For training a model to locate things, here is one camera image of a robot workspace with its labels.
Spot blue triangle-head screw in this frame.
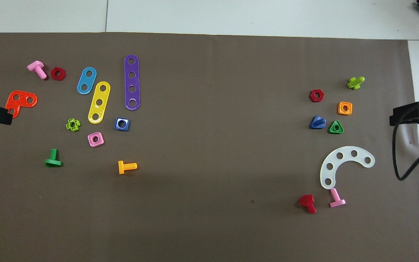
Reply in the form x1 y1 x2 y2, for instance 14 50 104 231
309 115 327 130

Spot blue square nut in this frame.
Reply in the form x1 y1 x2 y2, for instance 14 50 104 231
114 117 130 132

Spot lime green cross-head screw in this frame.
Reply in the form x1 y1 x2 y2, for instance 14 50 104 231
347 76 365 90

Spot pink plastic screw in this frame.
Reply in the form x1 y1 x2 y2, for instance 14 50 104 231
27 60 48 80
329 188 346 208

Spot green plastic screw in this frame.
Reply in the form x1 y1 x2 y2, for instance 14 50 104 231
45 148 62 168

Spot green triangle nut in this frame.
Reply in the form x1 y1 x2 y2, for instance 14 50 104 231
328 120 344 134

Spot lime green cross nut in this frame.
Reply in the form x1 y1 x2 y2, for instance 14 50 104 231
65 118 81 132

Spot pink square nut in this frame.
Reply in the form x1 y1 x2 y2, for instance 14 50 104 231
87 132 105 147

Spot red plastic screw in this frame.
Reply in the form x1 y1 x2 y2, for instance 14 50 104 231
299 194 317 214

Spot orange plastic screw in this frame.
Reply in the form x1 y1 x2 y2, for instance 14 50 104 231
118 160 137 175

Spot orange three-hole corner plate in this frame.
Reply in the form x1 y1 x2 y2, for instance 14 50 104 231
5 90 38 119

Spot white curved five-hole strip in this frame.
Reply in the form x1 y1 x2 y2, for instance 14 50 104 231
320 146 376 190

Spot light blue two-hole strip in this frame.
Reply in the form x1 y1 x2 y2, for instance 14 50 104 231
77 67 97 95

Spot yellow three-hole strip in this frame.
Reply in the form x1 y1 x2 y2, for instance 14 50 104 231
88 81 111 124

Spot purple four-hole strip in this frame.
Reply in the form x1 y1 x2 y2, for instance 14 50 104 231
124 55 141 111

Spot brown table mat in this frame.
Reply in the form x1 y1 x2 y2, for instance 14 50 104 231
0 32 419 262

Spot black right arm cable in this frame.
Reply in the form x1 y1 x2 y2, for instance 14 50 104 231
392 106 419 181

